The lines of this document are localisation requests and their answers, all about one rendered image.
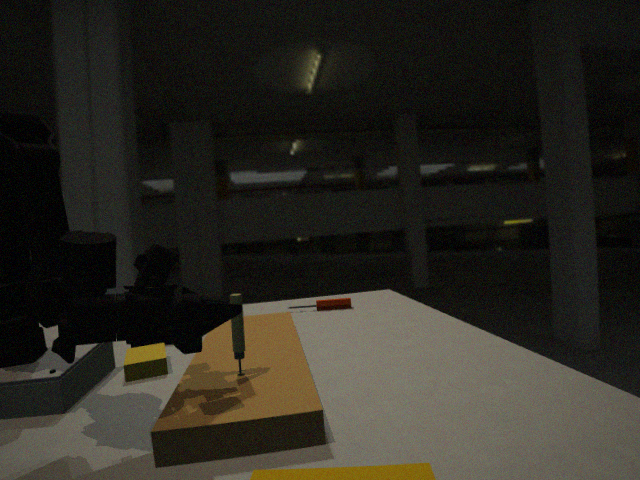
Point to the tan wooden panel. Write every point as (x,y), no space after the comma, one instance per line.
(215,414)

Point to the awl with orange-brown handle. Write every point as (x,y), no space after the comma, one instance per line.
(332,304)

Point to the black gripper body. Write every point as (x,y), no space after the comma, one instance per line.
(177,319)

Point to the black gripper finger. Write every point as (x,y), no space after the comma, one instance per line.
(187,290)
(216,313)

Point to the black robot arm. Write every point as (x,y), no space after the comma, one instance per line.
(71,271)

